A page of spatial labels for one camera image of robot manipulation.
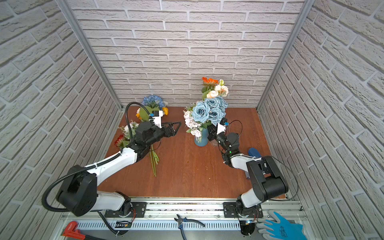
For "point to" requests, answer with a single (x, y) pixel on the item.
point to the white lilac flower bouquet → (194, 127)
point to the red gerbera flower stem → (119, 140)
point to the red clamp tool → (71, 230)
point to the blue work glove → (277, 229)
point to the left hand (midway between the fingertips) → (177, 121)
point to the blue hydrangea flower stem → (154, 101)
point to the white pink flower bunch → (126, 130)
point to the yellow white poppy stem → (143, 114)
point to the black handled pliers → (180, 220)
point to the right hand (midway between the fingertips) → (206, 122)
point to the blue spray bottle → (254, 152)
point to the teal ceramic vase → (205, 135)
